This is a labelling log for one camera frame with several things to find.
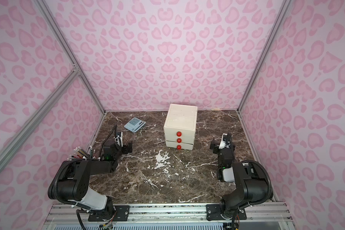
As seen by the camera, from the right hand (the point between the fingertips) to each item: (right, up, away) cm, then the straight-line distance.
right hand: (222, 138), depth 90 cm
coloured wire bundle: (-84, -7, -9) cm, 84 cm away
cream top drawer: (-31, +4, -4) cm, 32 cm away
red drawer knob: (-27, -1, -2) cm, 27 cm away
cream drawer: (-21, -1, -2) cm, 21 cm away
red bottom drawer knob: (-27, -6, +4) cm, 28 cm away
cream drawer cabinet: (-27, +7, -4) cm, 28 cm away
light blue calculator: (-61, +8, +19) cm, 64 cm away
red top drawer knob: (-27, +3, -7) cm, 28 cm away
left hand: (-62, -2, +5) cm, 63 cm away
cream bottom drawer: (-31, -5, +4) cm, 31 cm away
